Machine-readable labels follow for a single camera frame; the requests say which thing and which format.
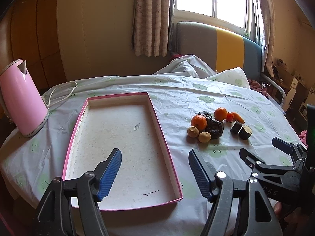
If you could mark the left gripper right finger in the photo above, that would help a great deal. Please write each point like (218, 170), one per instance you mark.
(255, 214)

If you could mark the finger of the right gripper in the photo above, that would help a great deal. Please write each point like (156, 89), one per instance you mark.
(260, 167)
(296, 152)

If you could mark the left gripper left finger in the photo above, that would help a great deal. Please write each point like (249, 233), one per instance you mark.
(54, 210)

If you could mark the eggplant piece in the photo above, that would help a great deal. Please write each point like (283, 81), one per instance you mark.
(245, 132)
(236, 127)

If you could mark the small orange carrot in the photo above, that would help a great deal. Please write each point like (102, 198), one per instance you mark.
(238, 118)

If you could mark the red tomato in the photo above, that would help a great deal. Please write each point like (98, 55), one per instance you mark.
(230, 117)

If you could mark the dark wrinkled fruit front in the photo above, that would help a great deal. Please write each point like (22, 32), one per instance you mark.
(215, 128)

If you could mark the dark wrinkled fruit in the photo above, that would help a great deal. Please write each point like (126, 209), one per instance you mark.
(215, 128)
(206, 114)

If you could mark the small brown potato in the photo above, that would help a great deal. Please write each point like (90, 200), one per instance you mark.
(204, 137)
(193, 132)

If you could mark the large orange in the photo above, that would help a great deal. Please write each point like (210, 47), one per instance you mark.
(199, 121)

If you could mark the person right hand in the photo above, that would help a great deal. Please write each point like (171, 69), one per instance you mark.
(277, 208)

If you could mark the cluttered side shelf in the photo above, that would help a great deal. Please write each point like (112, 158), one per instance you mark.
(298, 96)

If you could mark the pink rimmed white tray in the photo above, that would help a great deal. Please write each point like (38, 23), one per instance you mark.
(128, 122)

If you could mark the white cloud print tablecloth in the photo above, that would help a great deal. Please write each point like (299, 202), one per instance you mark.
(177, 94)

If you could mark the pink blanket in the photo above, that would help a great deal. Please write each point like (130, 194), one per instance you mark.
(256, 86)

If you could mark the white cloud print pillow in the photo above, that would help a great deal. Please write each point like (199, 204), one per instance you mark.
(235, 76)

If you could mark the pink electric kettle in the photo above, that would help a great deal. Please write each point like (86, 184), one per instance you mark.
(21, 100)

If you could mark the grey yellow blue headboard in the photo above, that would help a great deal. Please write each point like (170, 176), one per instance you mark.
(220, 49)

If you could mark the right patterned curtain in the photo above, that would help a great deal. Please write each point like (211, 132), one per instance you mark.
(266, 30)

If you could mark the patterned curtain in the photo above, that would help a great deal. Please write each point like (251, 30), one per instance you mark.
(151, 27)
(266, 30)

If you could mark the left patterned curtain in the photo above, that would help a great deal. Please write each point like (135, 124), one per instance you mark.
(151, 27)

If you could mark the metal bed rail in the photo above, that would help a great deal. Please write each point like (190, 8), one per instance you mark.
(276, 87)

